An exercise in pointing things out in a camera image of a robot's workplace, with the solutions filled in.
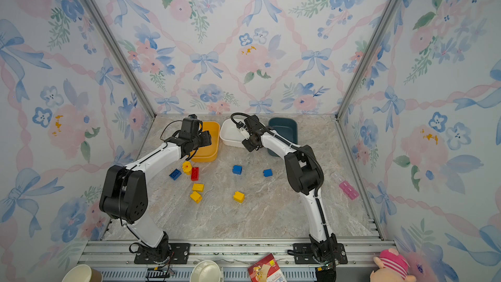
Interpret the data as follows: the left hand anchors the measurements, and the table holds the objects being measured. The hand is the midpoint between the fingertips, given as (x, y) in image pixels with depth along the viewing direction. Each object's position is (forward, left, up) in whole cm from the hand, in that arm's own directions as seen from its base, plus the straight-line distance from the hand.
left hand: (206, 134), depth 93 cm
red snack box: (-52, -27, -10) cm, 60 cm away
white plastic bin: (+11, -9, -12) cm, 19 cm away
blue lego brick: (-11, -15, -14) cm, 23 cm away
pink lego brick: (-23, -67, -12) cm, 72 cm away
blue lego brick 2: (-12, -30, -14) cm, 35 cm away
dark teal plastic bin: (+16, -42, -12) cm, 47 cm away
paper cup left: (-54, +33, -6) cm, 64 cm away
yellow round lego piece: (-11, +10, -11) cm, 19 cm away
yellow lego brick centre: (-25, -16, -13) cm, 33 cm away
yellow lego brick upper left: (-21, +3, -13) cm, 25 cm away
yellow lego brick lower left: (-26, +3, -13) cm, 29 cm away
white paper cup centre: (-53, -6, -15) cm, 55 cm away
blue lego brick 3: (-15, +15, -12) cm, 24 cm away
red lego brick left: (-14, +6, -13) cm, 20 cm away
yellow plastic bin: (-4, 0, -11) cm, 11 cm away
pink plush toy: (-52, -70, -7) cm, 88 cm away
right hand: (+4, -21, -9) cm, 23 cm away
